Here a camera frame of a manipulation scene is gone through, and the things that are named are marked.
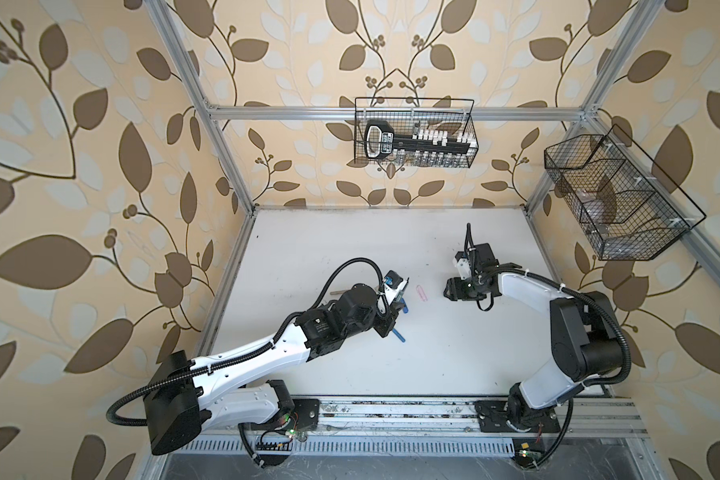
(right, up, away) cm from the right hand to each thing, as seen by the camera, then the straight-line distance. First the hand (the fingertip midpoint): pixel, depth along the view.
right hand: (455, 295), depth 93 cm
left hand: (-18, +2, -21) cm, 28 cm away
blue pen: (-17, -12, -5) cm, 22 cm away
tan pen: (-34, +6, -29) cm, 45 cm away
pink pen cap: (-10, 0, +3) cm, 11 cm away
